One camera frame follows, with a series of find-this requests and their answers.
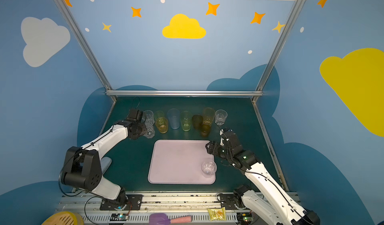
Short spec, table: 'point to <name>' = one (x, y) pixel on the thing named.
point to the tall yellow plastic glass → (208, 115)
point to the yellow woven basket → (64, 218)
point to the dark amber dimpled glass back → (197, 120)
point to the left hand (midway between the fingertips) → (144, 130)
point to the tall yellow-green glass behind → (158, 114)
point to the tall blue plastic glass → (174, 117)
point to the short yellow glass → (161, 123)
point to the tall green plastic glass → (186, 119)
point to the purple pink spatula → (162, 219)
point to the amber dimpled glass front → (205, 129)
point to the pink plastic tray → (179, 162)
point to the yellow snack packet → (217, 214)
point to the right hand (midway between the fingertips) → (212, 145)
